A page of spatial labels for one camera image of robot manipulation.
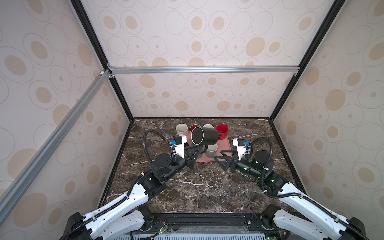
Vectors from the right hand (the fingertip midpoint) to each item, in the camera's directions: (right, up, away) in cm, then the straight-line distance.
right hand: (219, 155), depth 69 cm
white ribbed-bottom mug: (-2, +15, +35) cm, 38 cm away
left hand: (-7, +4, -6) cm, 10 cm away
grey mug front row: (-8, -5, +29) cm, 30 cm away
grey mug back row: (-1, -1, +21) cm, 22 cm away
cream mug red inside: (-12, +15, +35) cm, 40 cm away
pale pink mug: (-20, +13, +34) cm, 42 cm away
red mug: (+9, +12, +38) cm, 41 cm away
